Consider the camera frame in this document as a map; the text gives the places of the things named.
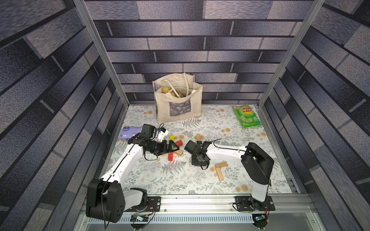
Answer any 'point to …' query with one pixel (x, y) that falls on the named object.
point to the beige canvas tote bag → (178, 96)
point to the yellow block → (172, 137)
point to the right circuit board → (260, 217)
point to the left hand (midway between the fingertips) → (173, 148)
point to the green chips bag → (246, 116)
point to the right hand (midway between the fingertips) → (196, 161)
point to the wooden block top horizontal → (223, 164)
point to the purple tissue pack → (128, 132)
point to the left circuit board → (139, 217)
